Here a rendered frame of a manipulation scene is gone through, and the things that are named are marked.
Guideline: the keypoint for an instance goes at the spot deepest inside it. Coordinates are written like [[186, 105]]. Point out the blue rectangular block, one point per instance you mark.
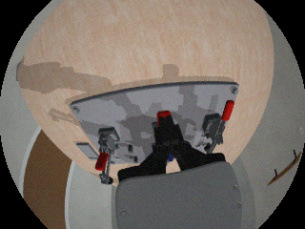
[[170, 156]]

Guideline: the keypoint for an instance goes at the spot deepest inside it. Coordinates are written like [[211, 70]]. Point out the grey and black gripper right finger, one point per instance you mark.
[[184, 152]]

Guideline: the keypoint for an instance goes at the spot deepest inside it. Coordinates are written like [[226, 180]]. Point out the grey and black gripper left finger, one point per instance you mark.
[[155, 163]]

